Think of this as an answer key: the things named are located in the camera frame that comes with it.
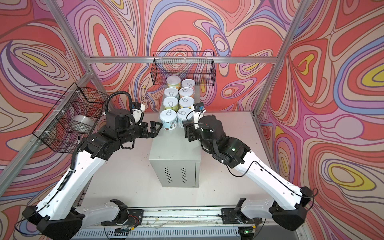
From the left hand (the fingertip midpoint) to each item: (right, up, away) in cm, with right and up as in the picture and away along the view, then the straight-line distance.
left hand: (155, 123), depth 67 cm
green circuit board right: (+42, -52, +4) cm, 67 cm away
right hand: (+16, -1, -4) cm, 17 cm away
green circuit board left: (-18, -53, +5) cm, 57 cm away
